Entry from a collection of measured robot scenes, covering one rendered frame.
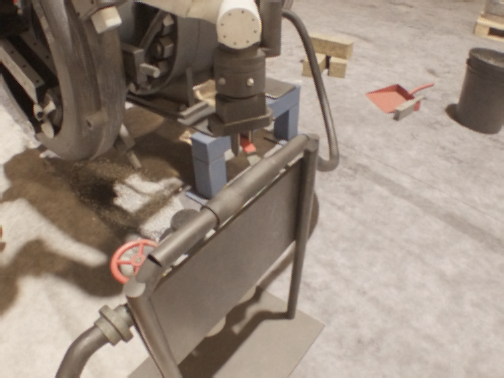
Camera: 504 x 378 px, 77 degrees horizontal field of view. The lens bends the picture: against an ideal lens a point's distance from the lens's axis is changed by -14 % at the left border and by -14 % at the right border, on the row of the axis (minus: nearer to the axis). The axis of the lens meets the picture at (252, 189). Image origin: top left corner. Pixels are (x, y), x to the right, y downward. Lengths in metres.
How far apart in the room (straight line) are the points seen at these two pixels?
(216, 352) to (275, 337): 0.15
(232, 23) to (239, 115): 0.17
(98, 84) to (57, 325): 0.65
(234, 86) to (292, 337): 0.63
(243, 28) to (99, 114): 0.46
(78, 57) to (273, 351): 0.81
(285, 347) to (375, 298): 0.30
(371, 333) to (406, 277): 0.23
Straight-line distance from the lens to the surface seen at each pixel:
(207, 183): 1.23
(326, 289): 1.05
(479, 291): 1.21
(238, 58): 0.58
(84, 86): 0.85
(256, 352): 0.93
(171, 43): 1.12
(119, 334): 0.49
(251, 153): 0.66
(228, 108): 0.62
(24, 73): 1.09
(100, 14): 0.75
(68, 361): 0.49
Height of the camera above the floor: 0.85
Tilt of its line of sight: 40 degrees down
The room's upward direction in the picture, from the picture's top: 1 degrees counter-clockwise
